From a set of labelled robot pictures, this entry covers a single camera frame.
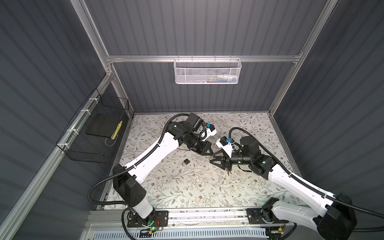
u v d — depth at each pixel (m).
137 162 0.43
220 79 0.91
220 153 0.70
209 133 0.66
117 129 0.74
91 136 0.72
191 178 0.87
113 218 0.76
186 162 0.94
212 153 0.70
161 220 0.72
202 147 0.63
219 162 0.65
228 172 0.89
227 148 0.64
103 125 0.74
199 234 0.77
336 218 0.39
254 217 0.74
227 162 0.63
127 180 0.41
